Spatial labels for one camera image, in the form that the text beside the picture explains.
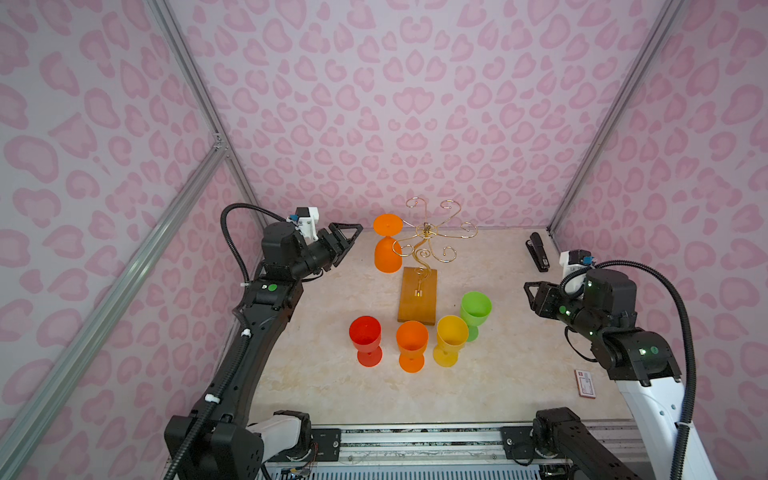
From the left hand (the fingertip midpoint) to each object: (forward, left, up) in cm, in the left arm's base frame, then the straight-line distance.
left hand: (362, 228), depth 68 cm
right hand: (-11, -38, -7) cm, 40 cm away
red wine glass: (-15, +1, -22) cm, 27 cm away
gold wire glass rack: (+6, -14, -13) cm, 20 cm away
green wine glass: (-5, -30, -29) cm, 42 cm away
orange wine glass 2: (-15, -11, -26) cm, 32 cm away
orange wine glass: (+5, -6, -15) cm, 17 cm away
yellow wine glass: (-13, -23, -28) cm, 38 cm away
